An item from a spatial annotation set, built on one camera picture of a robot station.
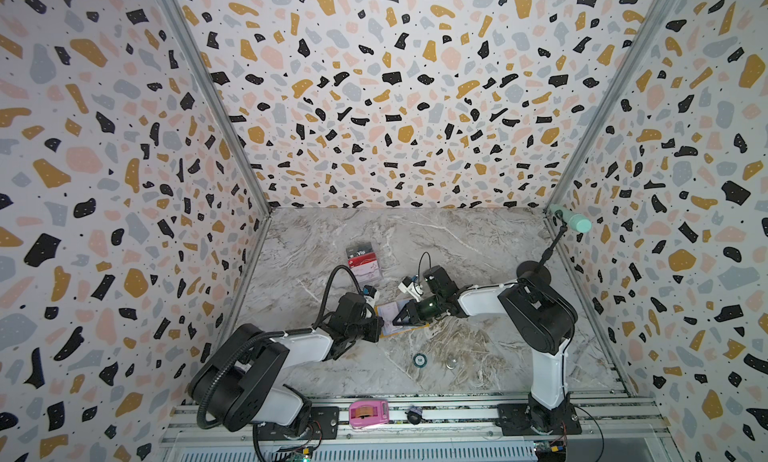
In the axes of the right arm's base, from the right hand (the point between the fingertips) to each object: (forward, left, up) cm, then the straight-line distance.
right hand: (395, 320), depth 87 cm
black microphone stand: (+19, -47, -1) cm, 51 cm away
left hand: (+1, +2, -1) cm, 2 cm away
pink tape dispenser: (-24, +7, 0) cm, 25 cm away
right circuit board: (-30, -38, -5) cm, 49 cm away
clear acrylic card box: (+20, +11, 0) cm, 23 cm away
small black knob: (-24, -5, 0) cm, 25 cm away
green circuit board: (-33, +21, -4) cm, 39 cm away
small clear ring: (-11, -16, -1) cm, 19 cm away
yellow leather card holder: (-1, -3, -3) cm, 4 cm away
